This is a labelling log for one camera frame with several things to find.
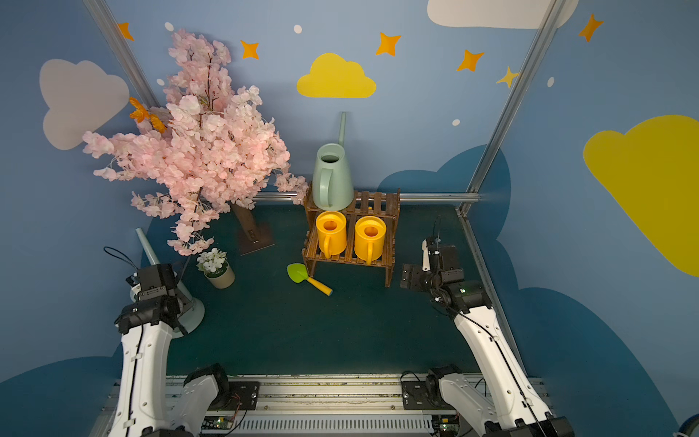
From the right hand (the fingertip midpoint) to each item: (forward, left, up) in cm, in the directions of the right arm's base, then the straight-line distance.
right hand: (421, 269), depth 78 cm
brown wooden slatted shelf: (+20, +11, +6) cm, 24 cm away
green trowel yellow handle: (+7, +41, -18) cm, 45 cm away
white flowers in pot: (+1, +65, -7) cm, 65 cm away
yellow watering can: (+8, +27, +6) cm, 29 cm away
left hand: (-15, +70, -1) cm, 72 cm away
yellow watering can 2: (+7, +16, +6) cm, 18 cm away
